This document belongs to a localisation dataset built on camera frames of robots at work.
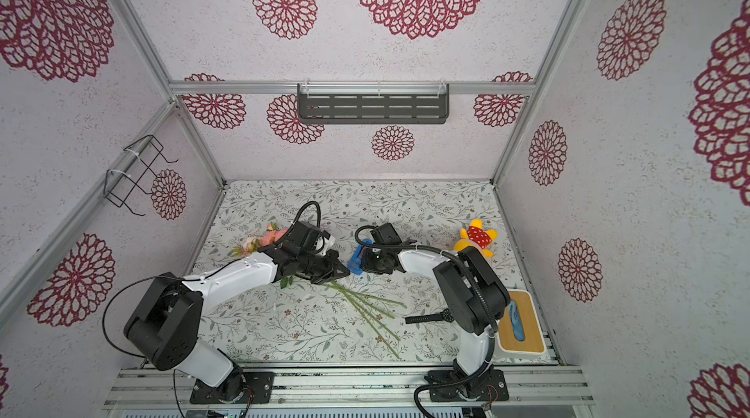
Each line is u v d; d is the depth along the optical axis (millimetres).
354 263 898
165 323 439
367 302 875
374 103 939
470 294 490
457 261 492
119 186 726
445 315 853
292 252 695
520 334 782
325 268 758
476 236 972
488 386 715
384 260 744
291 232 713
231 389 655
